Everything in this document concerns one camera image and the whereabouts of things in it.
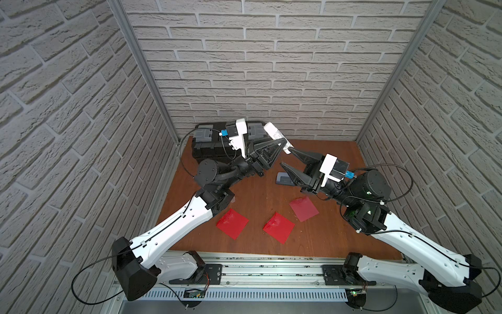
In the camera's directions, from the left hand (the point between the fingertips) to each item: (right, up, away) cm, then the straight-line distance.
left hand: (289, 140), depth 45 cm
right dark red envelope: (+15, -29, +47) cm, 57 cm away
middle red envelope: (+2, -36, +42) cm, 55 cm away
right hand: (0, -3, +1) cm, 3 cm away
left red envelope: (-19, -35, +43) cm, 59 cm away
